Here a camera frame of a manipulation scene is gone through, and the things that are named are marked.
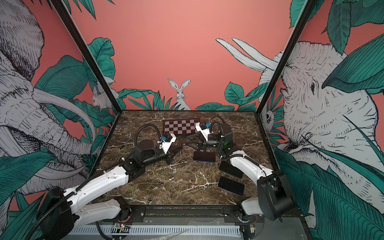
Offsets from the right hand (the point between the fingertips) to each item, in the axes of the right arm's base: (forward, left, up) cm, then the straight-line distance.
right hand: (187, 141), depth 72 cm
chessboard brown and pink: (+27, +10, -23) cm, 37 cm away
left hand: (-1, +3, -2) cm, 4 cm away
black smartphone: (-2, -22, -25) cm, 33 cm away
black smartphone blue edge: (+4, -9, -25) cm, 27 cm away
